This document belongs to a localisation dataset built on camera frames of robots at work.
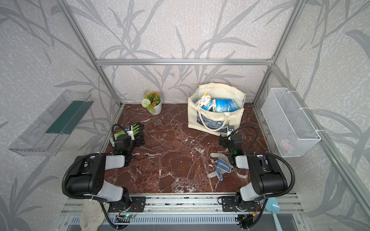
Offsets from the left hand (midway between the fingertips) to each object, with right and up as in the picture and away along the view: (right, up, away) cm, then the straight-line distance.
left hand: (136, 133), depth 94 cm
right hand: (+61, 0, +1) cm, 61 cm away
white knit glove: (-12, -37, -24) cm, 46 cm away
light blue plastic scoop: (+79, -34, -21) cm, 88 cm away
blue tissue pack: (+57, +18, -8) cm, 60 cm away
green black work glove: (-2, +1, +8) cm, 8 cm away
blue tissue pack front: (+46, +20, -5) cm, 50 cm away
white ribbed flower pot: (+11, +17, +14) cm, 25 cm away
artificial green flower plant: (+7, +23, +11) cm, 26 cm away
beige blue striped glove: (+56, -18, -9) cm, 60 cm away
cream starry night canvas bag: (+50, +7, -7) cm, 51 cm away
